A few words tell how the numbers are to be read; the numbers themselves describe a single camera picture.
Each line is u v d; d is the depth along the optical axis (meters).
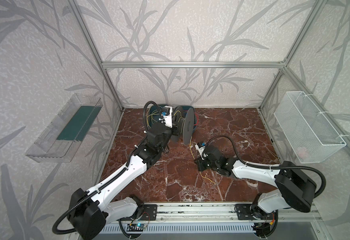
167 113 0.59
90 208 0.38
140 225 0.70
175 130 0.64
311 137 0.63
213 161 0.68
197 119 1.12
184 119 0.69
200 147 0.77
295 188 0.43
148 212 0.73
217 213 0.75
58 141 0.63
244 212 0.74
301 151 0.72
